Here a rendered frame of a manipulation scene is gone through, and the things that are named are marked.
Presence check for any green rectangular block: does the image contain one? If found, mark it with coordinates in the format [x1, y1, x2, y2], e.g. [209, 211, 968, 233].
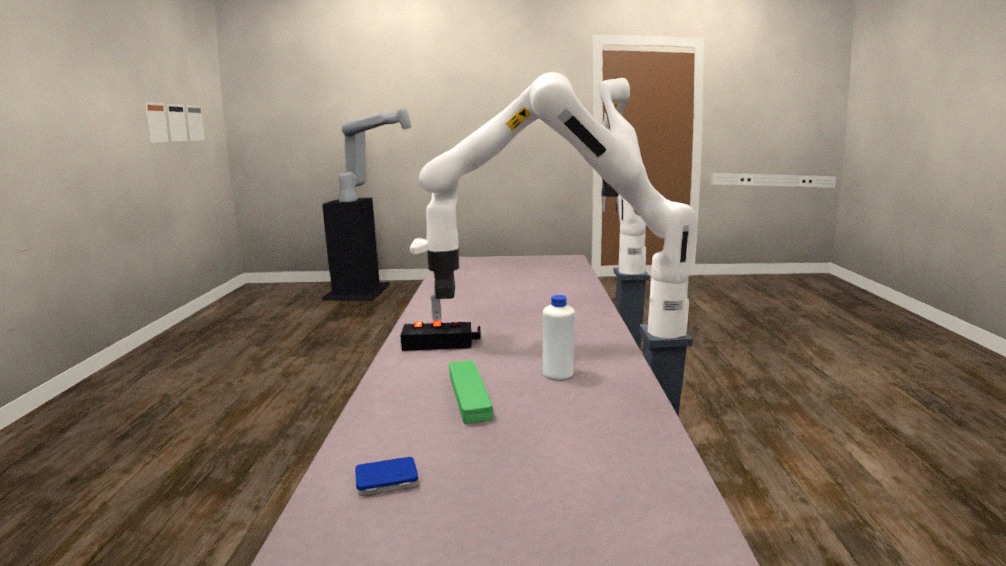
[449, 360, 493, 424]

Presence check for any white bottle with blue cap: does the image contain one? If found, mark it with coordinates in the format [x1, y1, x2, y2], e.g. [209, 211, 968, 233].
[543, 295, 575, 380]

